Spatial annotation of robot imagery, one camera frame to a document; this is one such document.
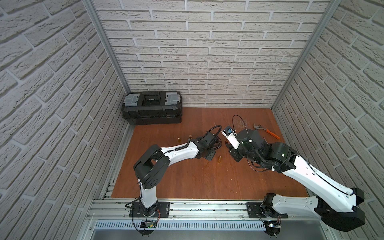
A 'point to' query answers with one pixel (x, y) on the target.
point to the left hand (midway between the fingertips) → (212, 152)
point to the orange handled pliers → (267, 130)
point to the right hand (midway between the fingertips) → (232, 142)
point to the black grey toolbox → (153, 107)
